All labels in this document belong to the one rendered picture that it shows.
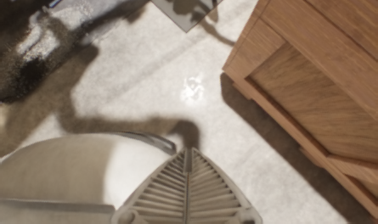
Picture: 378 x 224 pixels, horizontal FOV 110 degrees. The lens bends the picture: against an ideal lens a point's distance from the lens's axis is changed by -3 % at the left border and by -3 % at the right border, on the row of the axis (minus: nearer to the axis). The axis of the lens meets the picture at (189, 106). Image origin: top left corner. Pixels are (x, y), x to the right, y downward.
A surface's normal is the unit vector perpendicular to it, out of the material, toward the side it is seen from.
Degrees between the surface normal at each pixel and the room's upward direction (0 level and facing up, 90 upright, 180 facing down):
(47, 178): 15
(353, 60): 90
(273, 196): 0
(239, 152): 0
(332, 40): 90
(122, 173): 45
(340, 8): 90
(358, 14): 90
